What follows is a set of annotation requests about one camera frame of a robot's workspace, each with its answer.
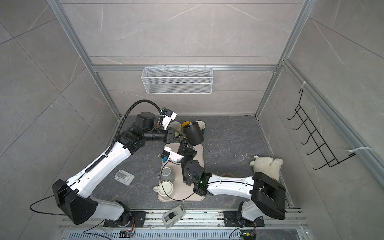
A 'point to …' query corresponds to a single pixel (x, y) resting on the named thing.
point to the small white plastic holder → (124, 177)
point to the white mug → (168, 186)
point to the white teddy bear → (267, 166)
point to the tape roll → (227, 174)
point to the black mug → (193, 133)
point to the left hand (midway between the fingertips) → (183, 131)
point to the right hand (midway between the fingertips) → (187, 138)
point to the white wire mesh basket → (177, 80)
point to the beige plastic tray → (182, 192)
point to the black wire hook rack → (299, 108)
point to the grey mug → (167, 173)
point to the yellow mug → (185, 123)
